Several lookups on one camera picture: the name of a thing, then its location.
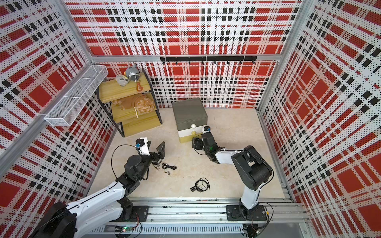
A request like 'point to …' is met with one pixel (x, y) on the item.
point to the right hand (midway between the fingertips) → (198, 139)
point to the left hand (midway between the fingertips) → (160, 141)
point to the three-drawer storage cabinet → (194, 104)
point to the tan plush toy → (139, 102)
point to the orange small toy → (139, 88)
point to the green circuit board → (127, 228)
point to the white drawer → (185, 132)
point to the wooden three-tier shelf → (131, 122)
